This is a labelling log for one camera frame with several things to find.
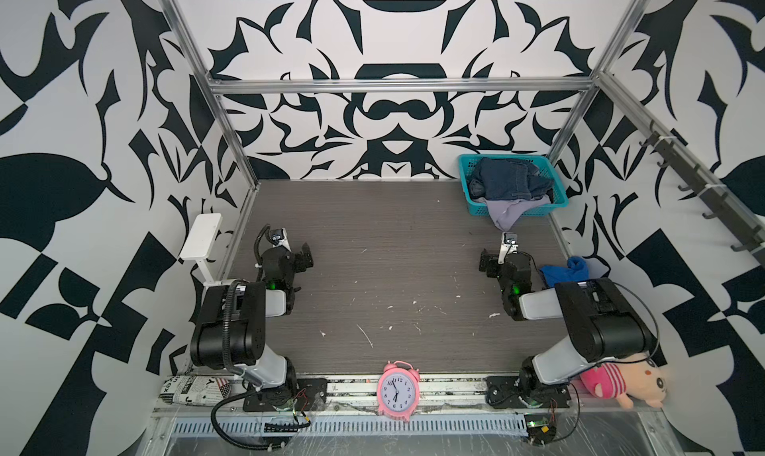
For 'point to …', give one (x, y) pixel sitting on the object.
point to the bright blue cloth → (576, 270)
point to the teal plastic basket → (478, 207)
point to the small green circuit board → (541, 430)
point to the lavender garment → (507, 211)
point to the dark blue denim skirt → (500, 178)
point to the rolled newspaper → (195, 390)
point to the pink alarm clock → (398, 390)
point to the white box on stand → (200, 242)
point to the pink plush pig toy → (640, 379)
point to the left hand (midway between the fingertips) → (286, 242)
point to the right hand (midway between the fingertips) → (502, 246)
